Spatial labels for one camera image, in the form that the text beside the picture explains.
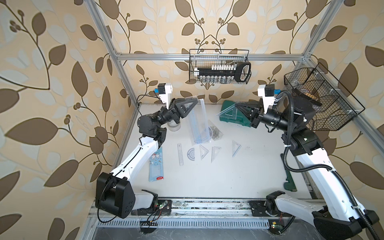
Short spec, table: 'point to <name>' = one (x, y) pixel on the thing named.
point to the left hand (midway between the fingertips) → (194, 103)
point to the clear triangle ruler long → (215, 151)
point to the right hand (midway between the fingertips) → (235, 105)
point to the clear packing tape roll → (174, 126)
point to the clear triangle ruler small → (203, 151)
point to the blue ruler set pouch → (156, 169)
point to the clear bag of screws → (217, 134)
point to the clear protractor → (188, 154)
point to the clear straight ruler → (180, 154)
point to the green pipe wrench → (289, 186)
